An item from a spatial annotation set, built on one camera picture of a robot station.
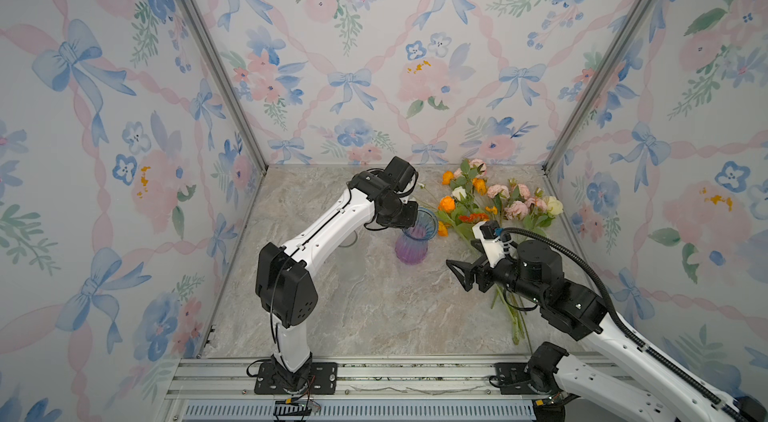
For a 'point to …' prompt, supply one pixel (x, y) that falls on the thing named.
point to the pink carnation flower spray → (472, 169)
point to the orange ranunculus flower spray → (461, 209)
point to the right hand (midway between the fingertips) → (461, 250)
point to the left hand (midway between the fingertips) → (414, 220)
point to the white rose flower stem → (456, 192)
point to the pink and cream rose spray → (533, 214)
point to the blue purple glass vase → (412, 245)
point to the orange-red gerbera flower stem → (473, 218)
